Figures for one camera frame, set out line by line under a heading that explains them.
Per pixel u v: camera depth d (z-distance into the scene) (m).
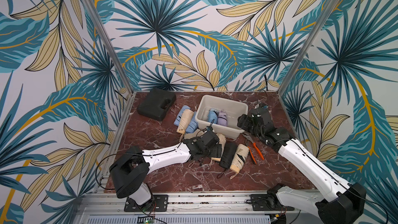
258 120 0.56
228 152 0.87
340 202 0.37
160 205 0.73
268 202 0.71
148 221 0.72
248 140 0.93
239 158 0.84
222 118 1.00
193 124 0.97
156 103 1.04
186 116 0.98
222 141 0.90
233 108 1.03
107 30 0.86
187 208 0.72
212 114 1.00
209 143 0.63
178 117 1.00
